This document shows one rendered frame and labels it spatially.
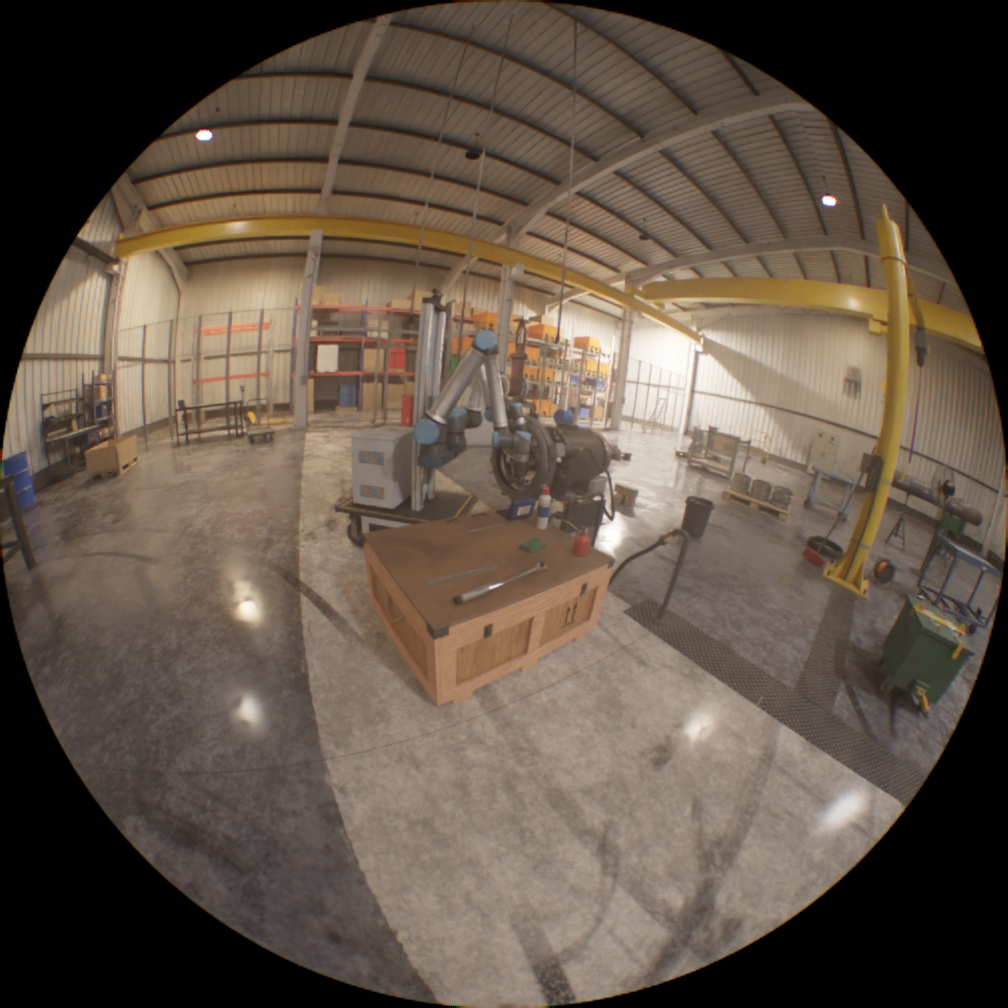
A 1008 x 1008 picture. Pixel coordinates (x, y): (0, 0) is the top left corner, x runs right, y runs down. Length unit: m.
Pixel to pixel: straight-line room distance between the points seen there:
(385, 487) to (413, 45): 8.10
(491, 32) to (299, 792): 9.05
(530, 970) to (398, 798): 0.73
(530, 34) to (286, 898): 9.28
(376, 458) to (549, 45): 7.94
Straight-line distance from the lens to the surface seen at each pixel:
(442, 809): 1.28
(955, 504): 8.72
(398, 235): 10.34
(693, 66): 8.76
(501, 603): 1.26
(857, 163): 10.98
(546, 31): 8.15
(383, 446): 2.31
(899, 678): 2.70
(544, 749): 1.42
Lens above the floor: 1.22
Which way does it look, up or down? 20 degrees down
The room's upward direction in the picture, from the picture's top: 6 degrees clockwise
